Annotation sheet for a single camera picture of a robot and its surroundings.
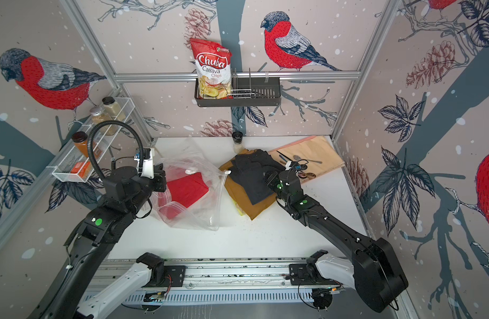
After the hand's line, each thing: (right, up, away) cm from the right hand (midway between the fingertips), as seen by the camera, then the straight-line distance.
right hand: (266, 174), depth 83 cm
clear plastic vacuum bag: (-41, +6, +29) cm, 50 cm away
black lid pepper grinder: (-14, +17, +24) cm, 32 cm away
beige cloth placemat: (+27, +6, +27) cm, 39 cm away
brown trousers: (-6, -16, 0) cm, 17 cm away
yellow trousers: (-12, -16, +2) cm, 20 cm away
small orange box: (-64, +3, -16) cm, 66 cm away
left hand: (-36, +6, -17) cm, 41 cm away
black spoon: (+16, +5, +27) cm, 32 cm away
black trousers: (-8, +1, 0) cm, 8 cm away
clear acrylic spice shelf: (-70, +6, -14) cm, 72 cm away
